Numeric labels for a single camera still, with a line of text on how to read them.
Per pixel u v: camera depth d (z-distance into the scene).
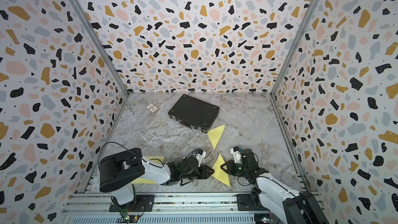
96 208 0.73
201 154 0.80
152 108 1.10
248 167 0.69
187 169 0.66
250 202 0.73
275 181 0.55
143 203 0.73
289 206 0.42
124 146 0.95
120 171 0.47
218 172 0.84
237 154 0.81
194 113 1.06
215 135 0.98
